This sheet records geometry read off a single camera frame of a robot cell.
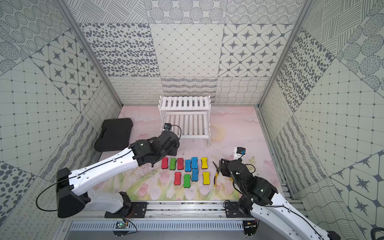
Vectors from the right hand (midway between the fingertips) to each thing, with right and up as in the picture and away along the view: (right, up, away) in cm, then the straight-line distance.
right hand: (225, 162), depth 75 cm
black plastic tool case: (-70, +12, +23) cm, 75 cm away
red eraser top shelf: (-25, -5, +15) cm, 30 cm away
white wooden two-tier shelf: (-19, +27, +26) cm, 42 cm away
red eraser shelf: (-26, -11, +10) cm, 30 cm away
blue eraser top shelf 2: (-16, -4, +14) cm, 22 cm away
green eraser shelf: (-21, -13, +9) cm, 26 cm away
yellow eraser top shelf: (-10, -3, +15) cm, 19 cm away
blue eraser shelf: (-16, -10, +10) cm, 22 cm away
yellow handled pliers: (-3, -10, +10) cm, 15 cm away
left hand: (-26, +11, 0) cm, 28 cm away
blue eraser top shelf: (-20, -6, +14) cm, 25 cm away
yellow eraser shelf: (-10, -12, +9) cm, 18 cm away
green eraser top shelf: (-30, -5, +13) cm, 33 cm away
